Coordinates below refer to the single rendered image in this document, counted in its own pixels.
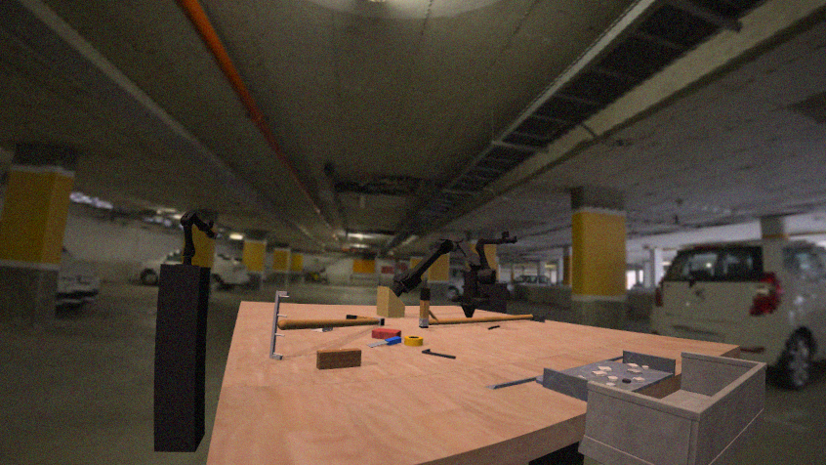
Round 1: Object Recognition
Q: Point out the red flat block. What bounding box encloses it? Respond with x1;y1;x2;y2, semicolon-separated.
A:
371;328;401;339

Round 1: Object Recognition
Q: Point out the yellow tape roll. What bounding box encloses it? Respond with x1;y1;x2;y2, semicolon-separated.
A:
404;335;423;347

